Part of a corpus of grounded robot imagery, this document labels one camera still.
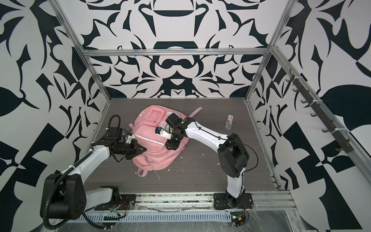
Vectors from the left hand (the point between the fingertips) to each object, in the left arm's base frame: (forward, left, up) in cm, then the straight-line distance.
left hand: (146, 148), depth 83 cm
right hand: (+3, -13, +1) cm, 13 cm away
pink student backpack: (-4, -6, -2) cm, 8 cm away
